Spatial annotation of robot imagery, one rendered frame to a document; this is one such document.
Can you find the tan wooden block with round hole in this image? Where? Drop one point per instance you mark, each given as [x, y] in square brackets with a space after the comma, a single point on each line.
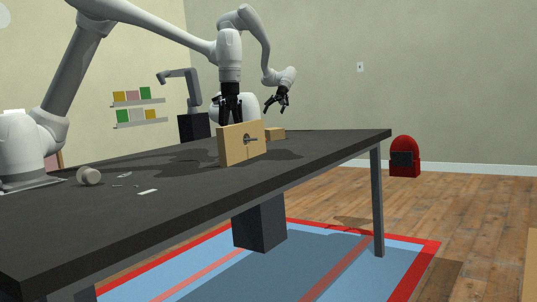
[231, 147]

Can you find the tan rectangular box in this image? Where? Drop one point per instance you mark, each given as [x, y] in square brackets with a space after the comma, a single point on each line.
[275, 133]

